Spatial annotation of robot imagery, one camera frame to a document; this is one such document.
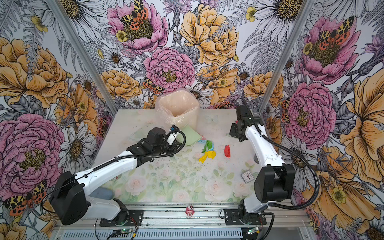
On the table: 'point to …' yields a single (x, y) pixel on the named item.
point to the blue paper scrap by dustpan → (204, 141)
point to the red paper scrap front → (227, 151)
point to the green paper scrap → (208, 144)
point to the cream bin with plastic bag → (177, 108)
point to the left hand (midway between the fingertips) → (178, 147)
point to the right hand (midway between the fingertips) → (236, 138)
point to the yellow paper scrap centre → (211, 154)
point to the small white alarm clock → (247, 176)
